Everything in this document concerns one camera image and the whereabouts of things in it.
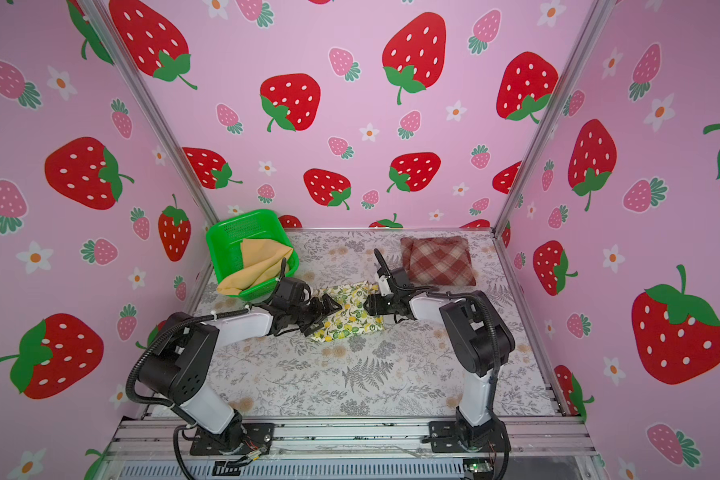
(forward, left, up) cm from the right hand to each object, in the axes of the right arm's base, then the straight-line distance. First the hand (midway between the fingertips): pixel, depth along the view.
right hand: (370, 304), depth 97 cm
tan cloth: (+5, +36, +11) cm, 38 cm away
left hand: (-7, +10, +3) cm, 12 cm away
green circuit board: (-40, -31, -4) cm, 51 cm away
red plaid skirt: (+21, -23, +1) cm, 31 cm away
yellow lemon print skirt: (-6, +5, +1) cm, 8 cm away
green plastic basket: (+21, +60, +4) cm, 64 cm away
